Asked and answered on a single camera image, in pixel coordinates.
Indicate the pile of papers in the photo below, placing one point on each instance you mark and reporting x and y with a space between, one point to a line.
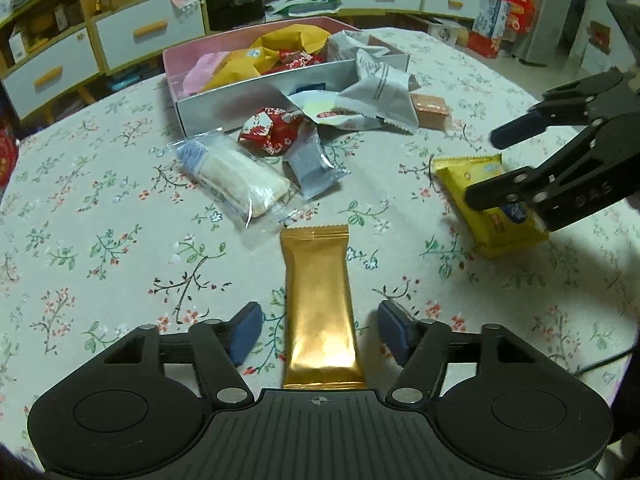
302 5

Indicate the small yellow snack packet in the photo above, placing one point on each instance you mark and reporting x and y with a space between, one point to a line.
235 72

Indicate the red white candy packet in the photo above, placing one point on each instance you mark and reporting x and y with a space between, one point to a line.
300 60
272 130

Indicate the white red-label snack packet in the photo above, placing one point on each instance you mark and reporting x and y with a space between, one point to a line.
330 110

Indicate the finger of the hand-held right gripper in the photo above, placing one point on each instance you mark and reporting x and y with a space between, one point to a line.
500 192
515 127

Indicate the blue white carton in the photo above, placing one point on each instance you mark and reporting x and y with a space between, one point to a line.
491 15

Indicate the pink and silver box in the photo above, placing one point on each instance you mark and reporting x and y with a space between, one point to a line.
230 105

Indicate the floral tablecloth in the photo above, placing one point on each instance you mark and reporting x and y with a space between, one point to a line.
125 260

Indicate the silver blue snack packet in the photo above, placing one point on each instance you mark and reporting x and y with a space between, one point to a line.
312 165

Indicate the large yellow snack packet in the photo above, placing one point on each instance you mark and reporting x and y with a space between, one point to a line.
290 37

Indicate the yellow blue-label snack packet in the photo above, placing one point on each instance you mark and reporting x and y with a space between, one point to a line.
487 220

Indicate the brown snack packet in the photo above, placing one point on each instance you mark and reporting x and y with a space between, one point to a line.
430 110

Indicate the gold snack packet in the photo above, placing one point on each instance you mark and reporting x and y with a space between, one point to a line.
320 310

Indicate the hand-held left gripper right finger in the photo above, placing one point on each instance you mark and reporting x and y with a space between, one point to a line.
395 332

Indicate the red carton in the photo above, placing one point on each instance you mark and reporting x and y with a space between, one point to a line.
482 44

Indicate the pink snack packet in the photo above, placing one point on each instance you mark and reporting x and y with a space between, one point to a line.
202 72

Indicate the white grey-print snack packet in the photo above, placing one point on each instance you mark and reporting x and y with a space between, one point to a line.
385 95
357 42

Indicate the clear packet white cake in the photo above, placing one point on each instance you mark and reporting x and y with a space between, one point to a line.
235 180

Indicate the white printed cardboard box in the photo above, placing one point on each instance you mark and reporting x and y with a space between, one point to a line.
450 31

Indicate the blue plastic container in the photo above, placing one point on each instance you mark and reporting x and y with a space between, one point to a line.
137 79

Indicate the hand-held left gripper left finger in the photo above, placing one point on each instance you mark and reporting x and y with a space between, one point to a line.
245 335

